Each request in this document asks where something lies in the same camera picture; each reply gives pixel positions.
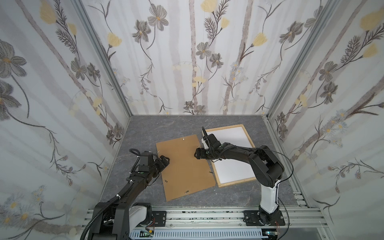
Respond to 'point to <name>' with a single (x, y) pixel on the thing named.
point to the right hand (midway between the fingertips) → (195, 152)
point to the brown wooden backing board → (185, 174)
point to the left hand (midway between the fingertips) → (165, 157)
